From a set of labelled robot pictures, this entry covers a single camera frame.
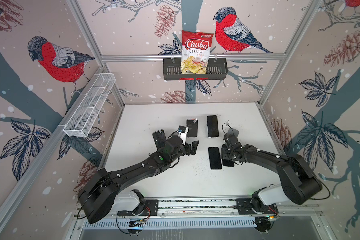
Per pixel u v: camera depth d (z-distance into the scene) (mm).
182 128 692
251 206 722
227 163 869
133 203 603
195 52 836
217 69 949
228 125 1093
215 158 925
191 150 725
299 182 434
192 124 901
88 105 778
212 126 978
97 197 408
